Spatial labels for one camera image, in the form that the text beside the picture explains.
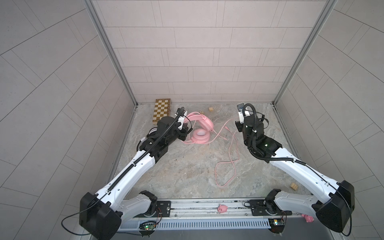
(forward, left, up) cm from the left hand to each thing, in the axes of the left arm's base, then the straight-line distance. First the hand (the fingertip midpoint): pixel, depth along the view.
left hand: (189, 121), depth 75 cm
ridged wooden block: (+30, -14, -25) cm, 41 cm away
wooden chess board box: (+27, +22, -22) cm, 41 cm away
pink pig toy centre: (-35, -16, -22) cm, 44 cm away
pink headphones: (-3, -6, -8) cm, 11 cm away
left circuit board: (-42, +17, -20) cm, 50 cm away
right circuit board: (-41, -41, -25) cm, 63 cm away
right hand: (+4, -27, +4) cm, 28 cm away
